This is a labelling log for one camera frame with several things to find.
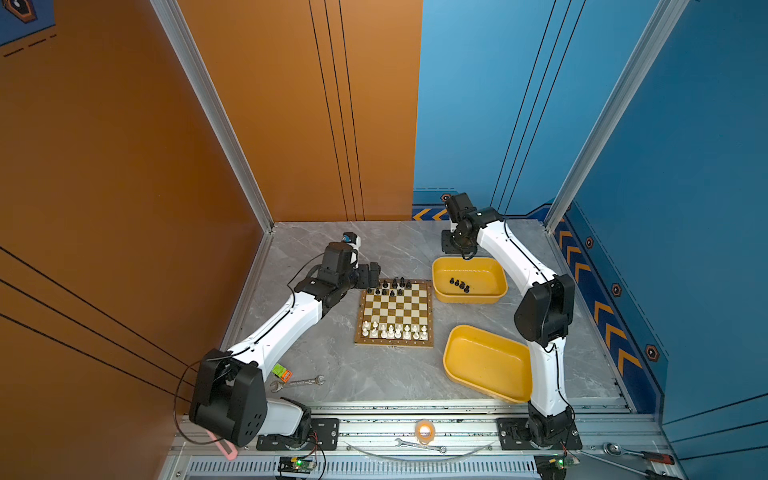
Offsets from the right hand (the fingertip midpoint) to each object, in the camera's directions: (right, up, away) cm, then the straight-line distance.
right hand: (447, 248), depth 94 cm
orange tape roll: (-9, -47, -19) cm, 51 cm away
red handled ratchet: (+35, -47, -24) cm, 64 cm away
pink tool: (-56, -48, -23) cm, 78 cm away
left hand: (-24, -5, -9) cm, 26 cm away
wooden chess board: (-16, -21, 0) cm, 26 cm away
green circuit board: (-41, -52, -23) cm, 70 cm away
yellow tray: (+13, -35, -6) cm, 38 cm away
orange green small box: (-47, -34, -13) cm, 60 cm away
